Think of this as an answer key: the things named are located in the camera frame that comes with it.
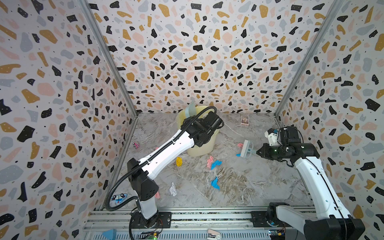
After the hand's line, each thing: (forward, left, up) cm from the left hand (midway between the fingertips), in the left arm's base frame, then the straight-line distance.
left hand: (186, 119), depth 72 cm
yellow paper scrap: (-5, +6, -34) cm, 34 cm away
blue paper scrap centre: (-7, -16, -33) cm, 38 cm away
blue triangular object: (-43, +35, -31) cm, 63 cm away
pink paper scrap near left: (-25, +17, -33) cm, 45 cm away
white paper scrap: (-23, +9, -33) cm, 41 cm away
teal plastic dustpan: (+5, -2, +2) cm, 5 cm away
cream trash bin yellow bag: (+2, -12, -32) cm, 34 cm away
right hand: (-10, -35, -11) cm, 38 cm away
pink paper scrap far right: (+6, -35, -33) cm, 49 cm away
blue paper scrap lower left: (-20, -15, -33) cm, 41 cm away
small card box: (+28, -42, -33) cm, 61 cm away
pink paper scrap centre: (-5, -13, -33) cm, 36 cm away
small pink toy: (+6, +36, -32) cm, 49 cm away
